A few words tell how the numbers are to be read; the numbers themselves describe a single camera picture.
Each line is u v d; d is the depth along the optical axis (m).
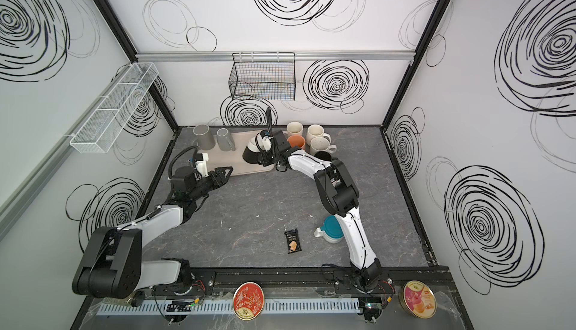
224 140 1.05
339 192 0.58
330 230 0.77
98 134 0.72
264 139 0.91
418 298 0.68
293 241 0.82
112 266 0.42
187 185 0.68
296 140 1.02
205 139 1.05
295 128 1.09
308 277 0.76
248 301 0.68
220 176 0.78
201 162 0.79
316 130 1.11
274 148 0.81
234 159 1.07
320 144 1.06
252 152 0.97
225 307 0.70
